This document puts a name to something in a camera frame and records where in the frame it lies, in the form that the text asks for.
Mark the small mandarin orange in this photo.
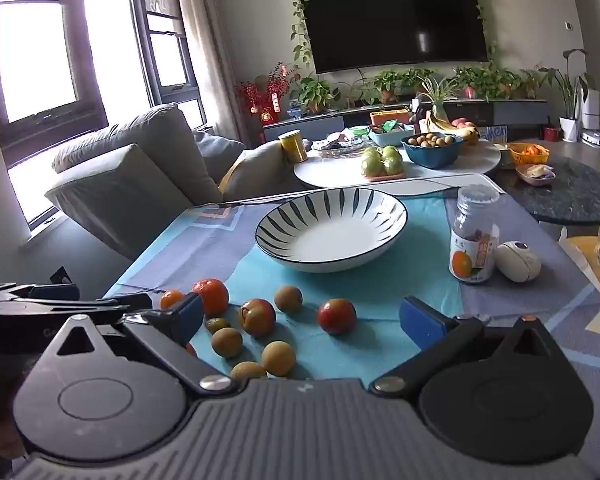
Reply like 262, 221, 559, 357
159, 289, 186, 311

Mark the bunch of bananas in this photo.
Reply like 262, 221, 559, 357
425, 110, 477, 140

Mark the tall plant in white pot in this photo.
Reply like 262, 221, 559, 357
539, 49, 597, 143

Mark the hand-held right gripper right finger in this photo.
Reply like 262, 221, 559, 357
370, 296, 566, 396

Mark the pink bowl with snacks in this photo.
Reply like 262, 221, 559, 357
515, 163, 557, 186

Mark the clear jar with orange label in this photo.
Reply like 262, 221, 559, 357
449, 186, 501, 286

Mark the white bowl with dark stripes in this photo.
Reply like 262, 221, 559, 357
254, 187, 409, 273

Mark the potted green plant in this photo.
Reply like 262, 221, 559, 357
490, 67, 524, 101
372, 70, 407, 104
452, 66, 496, 101
290, 76, 342, 114
520, 69, 546, 100

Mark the grey television cabinet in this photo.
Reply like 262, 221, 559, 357
262, 99, 551, 145

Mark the orange basket with mandarins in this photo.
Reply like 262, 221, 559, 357
507, 142, 551, 167

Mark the black wall television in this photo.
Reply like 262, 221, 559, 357
300, 0, 490, 75

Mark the grey sofa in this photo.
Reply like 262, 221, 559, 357
45, 102, 301, 261

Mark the orange box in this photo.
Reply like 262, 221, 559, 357
370, 109, 411, 126

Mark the pile of brown kiwis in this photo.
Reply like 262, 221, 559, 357
406, 132, 456, 149

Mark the beige curtain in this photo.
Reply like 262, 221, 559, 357
174, 0, 262, 150

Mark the light blue snack basket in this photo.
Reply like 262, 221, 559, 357
369, 122, 416, 147

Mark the blue grey patterned tablecloth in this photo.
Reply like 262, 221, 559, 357
102, 187, 600, 411

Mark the yellow can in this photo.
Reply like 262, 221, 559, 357
278, 130, 308, 163

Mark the yellow mat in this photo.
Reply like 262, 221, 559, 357
560, 235, 600, 306

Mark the person's left hand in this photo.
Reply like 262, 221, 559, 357
0, 412, 26, 461

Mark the spider plant in vase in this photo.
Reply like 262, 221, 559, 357
414, 76, 462, 122

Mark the grey pillow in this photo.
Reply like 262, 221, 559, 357
194, 130, 247, 186

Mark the red festive decoration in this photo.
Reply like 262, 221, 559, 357
237, 62, 301, 127

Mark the glass plate with snacks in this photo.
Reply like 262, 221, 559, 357
311, 136, 366, 154

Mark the white egg-shaped gadget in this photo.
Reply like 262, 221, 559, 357
495, 241, 542, 282

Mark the dark blue bowl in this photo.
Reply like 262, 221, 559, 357
400, 135, 467, 170

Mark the brown kiwi fruit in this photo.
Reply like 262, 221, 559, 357
274, 285, 304, 314
230, 361, 268, 382
210, 327, 244, 359
261, 340, 297, 377

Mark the narrow dark-framed window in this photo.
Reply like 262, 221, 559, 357
125, 0, 208, 133

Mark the beige pillow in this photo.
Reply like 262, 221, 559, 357
219, 141, 293, 203

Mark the white round table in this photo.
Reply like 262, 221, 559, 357
293, 137, 502, 195

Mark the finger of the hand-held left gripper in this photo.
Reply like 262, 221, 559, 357
0, 283, 81, 304
0, 294, 154, 327

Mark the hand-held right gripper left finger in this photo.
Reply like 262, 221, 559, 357
45, 292, 241, 396

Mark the dark marble round table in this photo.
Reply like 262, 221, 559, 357
490, 152, 600, 226

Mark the white vacuum dock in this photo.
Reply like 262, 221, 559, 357
580, 87, 600, 149

